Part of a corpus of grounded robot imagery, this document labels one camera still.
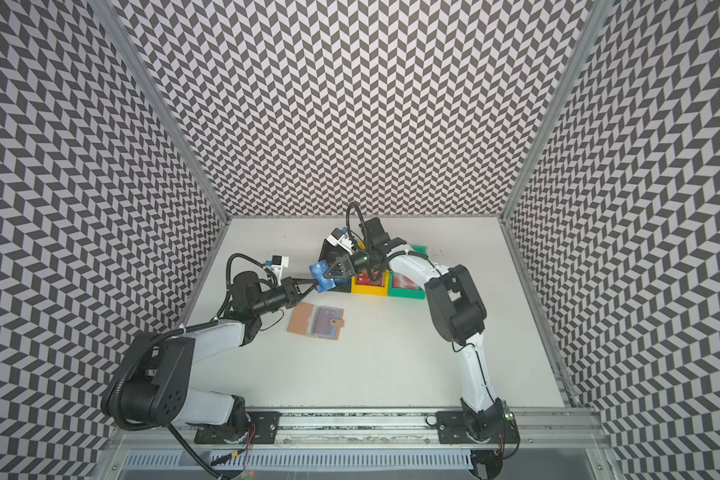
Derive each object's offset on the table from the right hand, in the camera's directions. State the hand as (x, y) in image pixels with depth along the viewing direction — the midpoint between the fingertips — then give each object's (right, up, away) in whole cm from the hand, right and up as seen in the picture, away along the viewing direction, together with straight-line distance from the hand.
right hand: (328, 278), depth 84 cm
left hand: (-2, -2, -1) cm, 3 cm away
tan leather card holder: (-4, -14, +6) cm, 15 cm away
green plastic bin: (+24, -7, +14) cm, 29 cm away
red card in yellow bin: (+10, +1, -4) cm, 11 cm away
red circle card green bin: (+22, -3, +14) cm, 26 cm away
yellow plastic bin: (+12, -5, +10) cm, 17 cm away
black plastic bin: (-2, +7, +20) cm, 22 cm away
